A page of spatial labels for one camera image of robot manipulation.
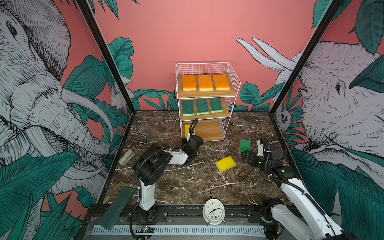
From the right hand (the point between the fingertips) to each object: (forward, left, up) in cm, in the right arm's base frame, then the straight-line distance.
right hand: (246, 152), depth 81 cm
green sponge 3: (+25, +17, +12) cm, 33 cm away
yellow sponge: (-1, +10, -13) cm, 17 cm away
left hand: (+16, +31, -7) cm, 35 cm away
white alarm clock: (-27, +19, -10) cm, 34 cm away
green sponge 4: (+14, -5, -15) cm, 21 cm away
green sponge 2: (+24, +25, +12) cm, 37 cm away
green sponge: (+23, +33, +12) cm, 42 cm away
